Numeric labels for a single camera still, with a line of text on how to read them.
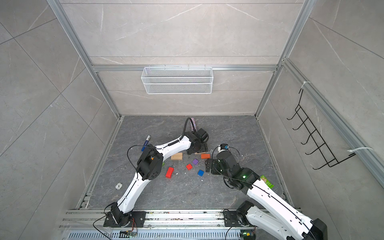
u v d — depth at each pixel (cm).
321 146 63
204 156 95
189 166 92
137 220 73
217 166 66
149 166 59
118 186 84
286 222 41
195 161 94
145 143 101
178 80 101
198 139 80
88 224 73
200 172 90
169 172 86
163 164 60
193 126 115
